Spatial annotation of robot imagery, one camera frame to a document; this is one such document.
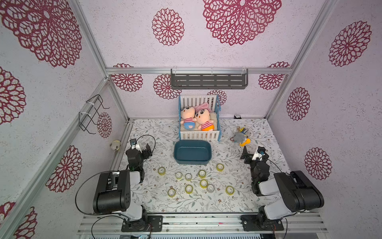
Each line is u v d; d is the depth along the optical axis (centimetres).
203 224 77
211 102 112
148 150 86
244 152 83
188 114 106
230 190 85
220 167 94
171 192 84
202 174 91
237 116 125
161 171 92
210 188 85
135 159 69
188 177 90
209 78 94
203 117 103
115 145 102
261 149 74
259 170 73
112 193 45
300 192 44
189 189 85
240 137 100
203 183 87
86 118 75
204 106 112
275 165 76
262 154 73
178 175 90
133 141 78
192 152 99
